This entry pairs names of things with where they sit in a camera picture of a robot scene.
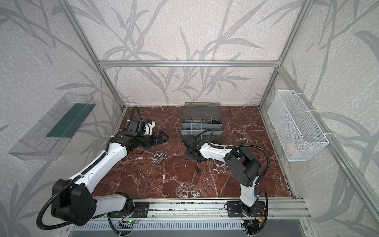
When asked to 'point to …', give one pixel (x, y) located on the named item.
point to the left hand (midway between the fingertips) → (165, 135)
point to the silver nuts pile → (158, 157)
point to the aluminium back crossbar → (259, 63)
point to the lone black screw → (197, 169)
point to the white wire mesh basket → (299, 136)
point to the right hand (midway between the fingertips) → (190, 150)
